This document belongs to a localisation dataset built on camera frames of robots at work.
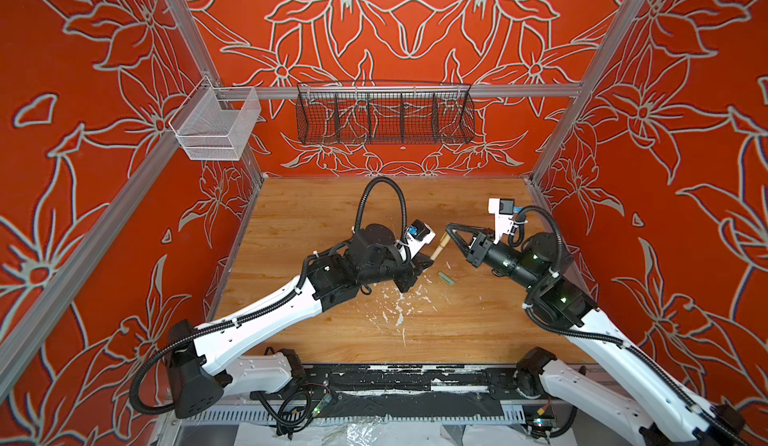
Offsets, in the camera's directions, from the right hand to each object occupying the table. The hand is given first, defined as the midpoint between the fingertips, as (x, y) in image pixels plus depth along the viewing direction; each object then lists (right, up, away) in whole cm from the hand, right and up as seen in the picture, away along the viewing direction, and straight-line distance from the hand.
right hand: (442, 232), depth 61 cm
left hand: (-2, -6, +4) cm, 7 cm away
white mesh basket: (-67, +28, +28) cm, 77 cm away
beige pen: (-1, -5, +3) cm, 6 cm away
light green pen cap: (+7, -17, +30) cm, 35 cm away
